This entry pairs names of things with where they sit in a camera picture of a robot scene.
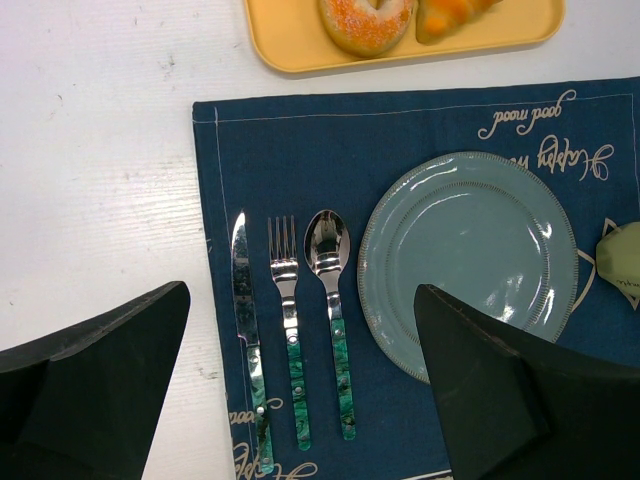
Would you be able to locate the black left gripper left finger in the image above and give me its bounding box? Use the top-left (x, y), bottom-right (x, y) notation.
top-left (1, 281), bottom-right (190, 479)

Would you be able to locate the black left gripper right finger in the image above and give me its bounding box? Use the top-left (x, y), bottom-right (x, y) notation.
top-left (414, 284), bottom-right (639, 479)

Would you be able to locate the blue-grey ceramic plate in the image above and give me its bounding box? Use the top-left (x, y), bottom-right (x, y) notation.
top-left (357, 151), bottom-right (579, 382)

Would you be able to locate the pale green mug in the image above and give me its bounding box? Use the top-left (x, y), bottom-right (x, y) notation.
top-left (596, 221), bottom-right (639, 310)

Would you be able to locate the dark blue placemat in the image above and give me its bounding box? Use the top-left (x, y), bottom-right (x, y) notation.
top-left (193, 78), bottom-right (639, 479)

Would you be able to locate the large croissant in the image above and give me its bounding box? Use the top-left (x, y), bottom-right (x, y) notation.
top-left (416, 0), bottom-right (497, 44)

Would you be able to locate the sugared orange donut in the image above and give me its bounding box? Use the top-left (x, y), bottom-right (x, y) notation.
top-left (318, 0), bottom-right (414, 57)

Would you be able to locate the yellow tray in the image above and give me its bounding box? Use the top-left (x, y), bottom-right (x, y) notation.
top-left (244, 1), bottom-right (566, 74)

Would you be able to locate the knife with green handle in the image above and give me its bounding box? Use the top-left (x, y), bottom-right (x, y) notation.
top-left (231, 211), bottom-right (274, 474)

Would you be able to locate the fork with green handle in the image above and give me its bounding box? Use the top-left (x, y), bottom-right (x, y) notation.
top-left (267, 215), bottom-right (311, 451)

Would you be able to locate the spoon with green handle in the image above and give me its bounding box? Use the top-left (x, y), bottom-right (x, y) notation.
top-left (304, 209), bottom-right (356, 440)

